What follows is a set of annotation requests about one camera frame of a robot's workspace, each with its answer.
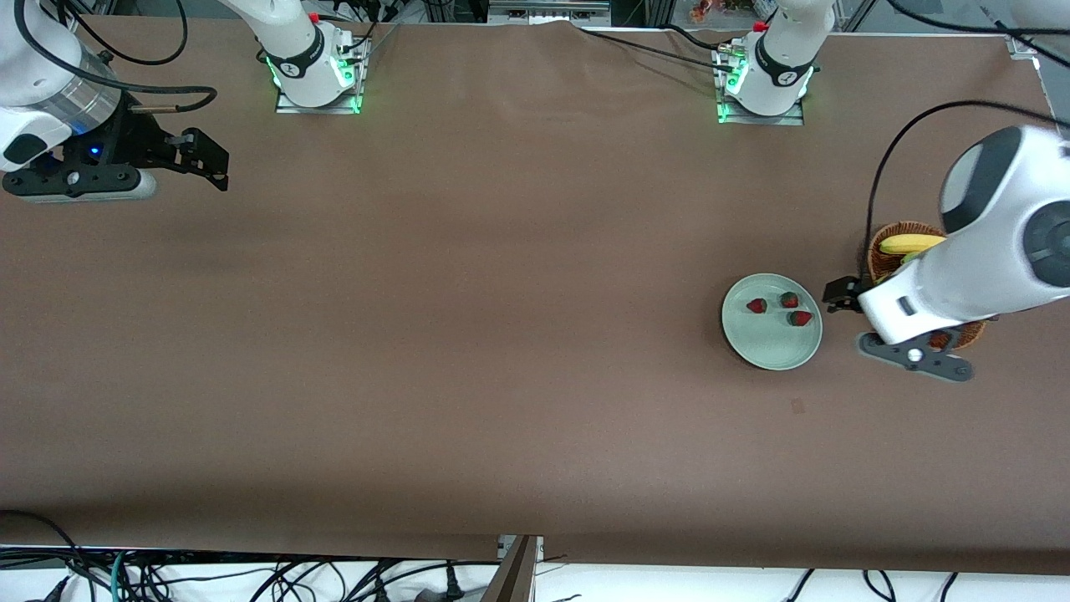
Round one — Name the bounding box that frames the pale green round plate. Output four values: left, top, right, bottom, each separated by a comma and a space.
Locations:
721, 273, 823, 371

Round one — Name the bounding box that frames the brown wicker basket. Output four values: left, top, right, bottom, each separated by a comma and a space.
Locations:
868, 221, 986, 351

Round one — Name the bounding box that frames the orange background object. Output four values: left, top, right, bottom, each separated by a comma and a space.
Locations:
690, 0, 757, 23

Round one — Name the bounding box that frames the grey box with ports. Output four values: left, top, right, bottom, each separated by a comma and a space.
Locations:
487, 0, 613, 26

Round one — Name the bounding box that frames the brown table support beam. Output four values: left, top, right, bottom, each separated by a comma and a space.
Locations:
481, 537, 538, 602

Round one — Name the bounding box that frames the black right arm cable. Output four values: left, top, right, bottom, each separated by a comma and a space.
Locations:
13, 0, 220, 114

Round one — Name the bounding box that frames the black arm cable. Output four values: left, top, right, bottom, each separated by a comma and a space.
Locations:
13, 0, 220, 114
861, 0, 1070, 281

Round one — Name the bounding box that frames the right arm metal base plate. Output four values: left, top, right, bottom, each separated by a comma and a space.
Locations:
274, 38, 366, 115

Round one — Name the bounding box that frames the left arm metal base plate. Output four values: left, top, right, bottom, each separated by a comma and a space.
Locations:
715, 46, 806, 126

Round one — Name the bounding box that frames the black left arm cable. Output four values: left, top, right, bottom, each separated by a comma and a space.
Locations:
861, 0, 1070, 281

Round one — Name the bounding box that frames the short black table cable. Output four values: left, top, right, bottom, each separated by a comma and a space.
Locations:
665, 23, 726, 51

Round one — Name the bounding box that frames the long black table cable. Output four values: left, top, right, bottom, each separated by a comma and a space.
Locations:
577, 28, 741, 72

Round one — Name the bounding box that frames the black looping floor cable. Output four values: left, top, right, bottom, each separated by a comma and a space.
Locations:
0, 508, 94, 602

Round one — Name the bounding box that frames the grey metal table bracket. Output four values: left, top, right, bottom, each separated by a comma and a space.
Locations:
497, 535, 546, 563

